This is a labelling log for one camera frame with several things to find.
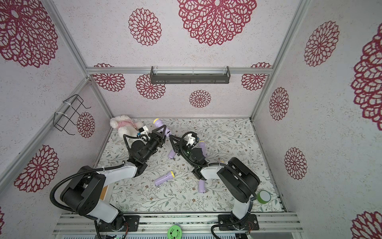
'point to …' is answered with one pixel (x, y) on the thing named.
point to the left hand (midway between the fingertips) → (169, 127)
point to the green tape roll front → (174, 232)
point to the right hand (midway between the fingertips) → (167, 137)
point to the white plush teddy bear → (125, 125)
